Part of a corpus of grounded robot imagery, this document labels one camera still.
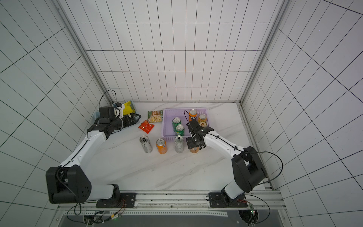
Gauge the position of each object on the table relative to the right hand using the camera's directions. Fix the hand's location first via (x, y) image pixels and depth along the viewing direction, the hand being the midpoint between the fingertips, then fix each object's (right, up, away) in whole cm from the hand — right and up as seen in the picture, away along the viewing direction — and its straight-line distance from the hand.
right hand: (189, 142), depth 88 cm
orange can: (-17, -1, -5) cm, 18 cm away
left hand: (-34, +14, -4) cm, 37 cm away
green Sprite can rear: (-9, +13, +6) cm, 17 cm away
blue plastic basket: (-69, +17, +14) cm, 72 cm away
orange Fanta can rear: (+3, +18, +8) cm, 20 cm away
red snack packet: (-32, +8, +15) cm, 36 cm away
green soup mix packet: (-27, +16, +22) cm, 38 cm away
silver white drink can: (-26, +1, -7) cm, 27 cm away
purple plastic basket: (-15, +18, +19) cm, 30 cm away
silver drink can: (-7, +1, -7) cm, 10 cm away
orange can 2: (+3, -4, -2) cm, 6 cm away
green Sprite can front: (-6, +8, +2) cm, 10 cm away
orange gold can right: (+9, +16, +7) cm, 20 cm away
